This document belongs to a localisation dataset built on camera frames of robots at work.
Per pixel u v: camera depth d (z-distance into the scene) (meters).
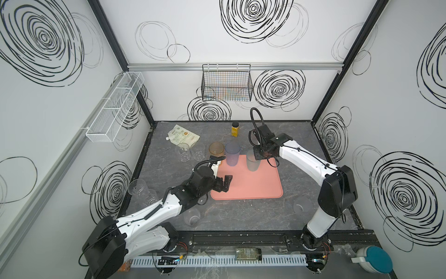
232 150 0.95
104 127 0.72
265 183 0.92
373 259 0.63
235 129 1.08
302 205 0.83
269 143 0.63
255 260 0.69
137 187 0.88
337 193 0.45
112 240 0.39
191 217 0.81
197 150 1.02
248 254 0.68
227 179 0.72
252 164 0.87
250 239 0.76
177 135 1.12
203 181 0.59
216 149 0.91
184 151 1.01
